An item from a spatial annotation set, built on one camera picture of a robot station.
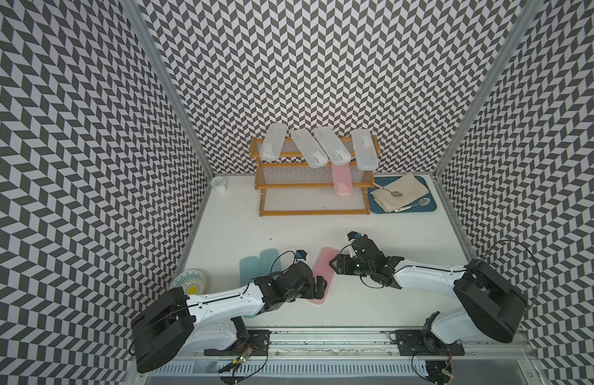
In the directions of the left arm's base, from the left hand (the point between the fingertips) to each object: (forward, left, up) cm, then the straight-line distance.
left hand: (314, 286), depth 82 cm
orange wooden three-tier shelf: (+61, +12, -5) cm, 62 cm away
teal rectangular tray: (+50, -34, -1) cm, 61 cm away
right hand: (+7, -8, -1) cm, 10 cm away
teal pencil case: (+8, +25, -4) cm, 26 cm away
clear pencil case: (+48, +15, +27) cm, 57 cm away
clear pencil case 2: (+42, +1, +26) cm, 49 cm away
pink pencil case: (+8, -4, -5) cm, 11 cm away
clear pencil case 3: (+39, -8, +27) cm, 48 cm away
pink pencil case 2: (+36, -12, +14) cm, 40 cm away
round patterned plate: (+2, +43, -1) cm, 43 cm away
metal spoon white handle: (+36, -48, 0) cm, 60 cm away
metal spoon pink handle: (+44, -37, -2) cm, 58 cm away
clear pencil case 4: (+39, -19, +26) cm, 51 cm away
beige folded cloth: (+47, -46, -1) cm, 66 cm away
